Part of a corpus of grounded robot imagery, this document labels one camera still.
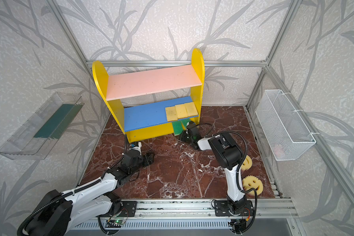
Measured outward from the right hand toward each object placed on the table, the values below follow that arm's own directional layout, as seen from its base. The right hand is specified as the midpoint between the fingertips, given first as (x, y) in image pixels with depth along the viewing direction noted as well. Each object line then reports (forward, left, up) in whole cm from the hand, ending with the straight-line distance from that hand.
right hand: (179, 130), depth 102 cm
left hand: (-17, +15, +5) cm, 23 cm away
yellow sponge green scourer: (+3, +1, -1) cm, 4 cm away
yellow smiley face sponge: (-34, -41, -1) cm, 54 cm away
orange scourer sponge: (+5, +5, +12) cm, 14 cm away
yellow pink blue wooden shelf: (+31, +35, -2) cm, 47 cm away
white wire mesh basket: (-24, -48, +32) cm, 63 cm away
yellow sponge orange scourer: (+8, -9, +13) cm, 18 cm away
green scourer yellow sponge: (+6, -3, +1) cm, 7 cm away
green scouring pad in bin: (-22, +51, +34) cm, 65 cm away
